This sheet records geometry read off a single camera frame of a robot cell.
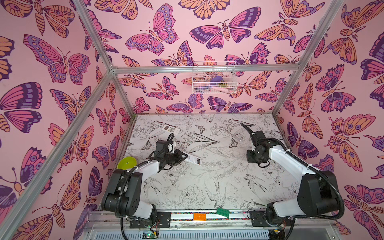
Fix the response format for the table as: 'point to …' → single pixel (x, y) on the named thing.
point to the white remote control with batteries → (194, 159)
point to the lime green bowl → (127, 162)
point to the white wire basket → (214, 77)
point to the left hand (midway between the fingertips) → (188, 155)
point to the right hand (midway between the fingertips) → (251, 157)
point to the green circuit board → (149, 235)
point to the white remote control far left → (171, 129)
